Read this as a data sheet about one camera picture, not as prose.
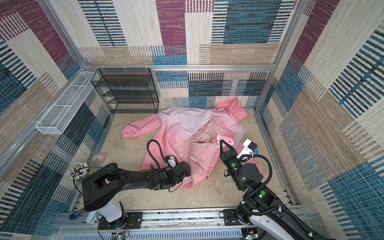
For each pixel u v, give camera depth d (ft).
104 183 1.70
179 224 2.40
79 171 2.34
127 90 3.58
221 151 2.04
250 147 1.91
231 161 1.90
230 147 2.00
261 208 1.59
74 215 2.45
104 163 3.01
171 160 2.67
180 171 2.20
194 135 3.37
